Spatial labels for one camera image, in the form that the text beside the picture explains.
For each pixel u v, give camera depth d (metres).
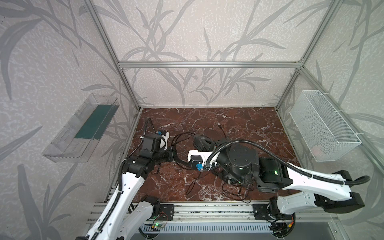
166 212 0.73
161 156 0.62
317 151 0.72
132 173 0.47
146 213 0.58
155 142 0.55
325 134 0.64
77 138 0.64
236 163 0.34
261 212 0.74
